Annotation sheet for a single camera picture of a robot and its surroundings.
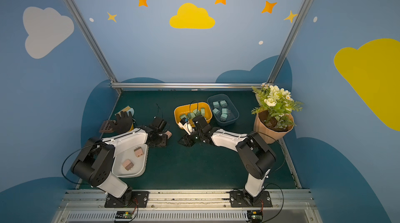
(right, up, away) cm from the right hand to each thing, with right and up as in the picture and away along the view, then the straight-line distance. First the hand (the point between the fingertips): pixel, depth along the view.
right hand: (182, 138), depth 87 cm
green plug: (+27, +20, +24) cm, 42 cm away
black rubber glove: (-40, +7, +13) cm, 42 cm away
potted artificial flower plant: (+51, +14, -3) cm, 53 cm away
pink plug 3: (-29, -13, -5) cm, 32 cm away
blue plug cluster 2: (+21, +15, +20) cm, 33 cm away
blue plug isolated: (+28, +15, +21) cm, 38 cm away
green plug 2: (+12, +15, +18) cm, 26 cm away
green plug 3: (-2, +11, +18) cm, 21 cm away
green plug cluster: (+8, +14, +17) cm, 23 cm away
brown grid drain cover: (-51, +5, +14) cm, 53 cm away
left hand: (-13, -2, +6) cm, 14 cm away
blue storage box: (+32, +11, +20) cm, 39 cm away
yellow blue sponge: (-41, +16, +21) cm, 49 cm away
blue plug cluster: (+22, +20, +24) cm, 38 cm away
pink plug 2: (-25, -7, 0) cm, 26 cm away
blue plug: (+26, +11, +17) cm, 33 cm away
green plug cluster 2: (+4, +12, +18) cm, 22 cm away
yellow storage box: (0, +13, +20) cm, 24 cm away
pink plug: (-9, +1, +7) cm, 11 cm away
